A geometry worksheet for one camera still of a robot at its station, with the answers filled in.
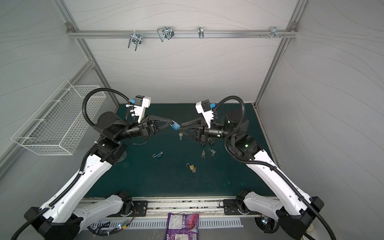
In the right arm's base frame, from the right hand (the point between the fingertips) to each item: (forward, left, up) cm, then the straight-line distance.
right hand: (184, 123), depth 53 cm
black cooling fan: (-24, -40, -48) cm, 67 cm away
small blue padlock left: (+7, +21, -43) cm, 49 cm away
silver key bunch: (+12, -13, -44) cm, 47 cm away
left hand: (-1, +4, +2) cm, 4 cm away
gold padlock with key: (0, -1, -43) cm, 43 cm away
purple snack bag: (-28, +1, -42) cm, 50 cm away
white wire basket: (+4, +60, -10) cm, 61 cm away
